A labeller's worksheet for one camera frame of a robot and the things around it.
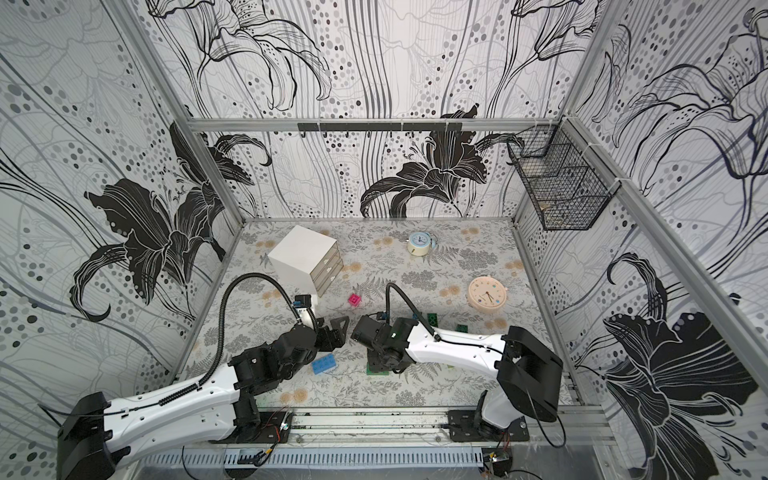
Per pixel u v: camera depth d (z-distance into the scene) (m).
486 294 0.94
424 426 0.74
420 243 1.07
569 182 0.88
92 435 0.45
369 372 0.69
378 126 0.90
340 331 0.69
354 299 0.95
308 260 0.91
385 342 0.59
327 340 0.66
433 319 0.90
